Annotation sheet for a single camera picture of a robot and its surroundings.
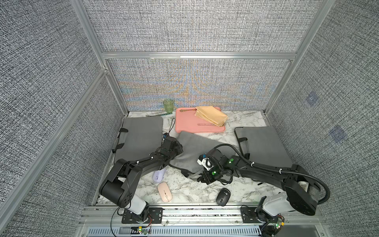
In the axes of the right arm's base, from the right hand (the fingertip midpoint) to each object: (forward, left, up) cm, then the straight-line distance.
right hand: (200, 178), depth 79 cm
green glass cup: (+60, +22, -3) cm, 64 cm away
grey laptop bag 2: (+29, +40, -5) cm, 50 cm away
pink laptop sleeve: (+46, +8, -8) cm, 48 cm away
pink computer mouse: (-6, +19, -5) cm, 20 cm away
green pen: (+53, +30, -8) cm, 62 cm away
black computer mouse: (-8, -12, -6) cm, 16 cm away
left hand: (+21, +9, -1) cm, 22 cm away
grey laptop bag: (+21, +3, -4) cm, 21 cm away
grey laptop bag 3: (+24, -42, -6) cm, 49 cm away
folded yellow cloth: (+54, -13, -9) cm, 56 cm away
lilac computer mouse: (+3, +23, -5) cm, 24 cm away
